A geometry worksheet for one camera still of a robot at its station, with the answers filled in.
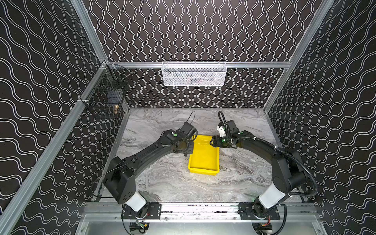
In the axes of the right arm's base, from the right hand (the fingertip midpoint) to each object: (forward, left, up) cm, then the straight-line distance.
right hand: (214, 142), depth 92 cm
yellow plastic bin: (-7, +6, -8) cm, 12 cm away
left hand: (-10, +13, +7) cm, 18 cm away
